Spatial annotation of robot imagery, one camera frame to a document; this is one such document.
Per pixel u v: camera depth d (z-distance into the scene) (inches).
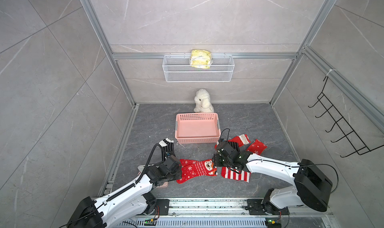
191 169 33.0
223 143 26.1
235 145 36.6
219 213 28.7
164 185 31.2
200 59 33.7
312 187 16.5
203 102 37.8
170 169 24.8
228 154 25.5
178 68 39.7
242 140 38.5
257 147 36.5
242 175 32.2
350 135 25.0
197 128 42.0
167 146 37.5
